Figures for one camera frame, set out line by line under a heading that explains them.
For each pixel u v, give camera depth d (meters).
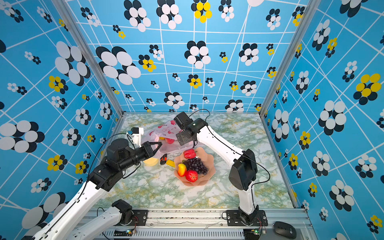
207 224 0.73
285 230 0.69
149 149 0.59
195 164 0.86
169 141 1.00
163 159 0.94
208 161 0.91
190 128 0.57
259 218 0.72
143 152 0.59
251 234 0.71
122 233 0.72
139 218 0.74
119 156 0.50
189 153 0.88
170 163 0.92
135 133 0.61
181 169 0.81
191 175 0.80
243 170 0.47
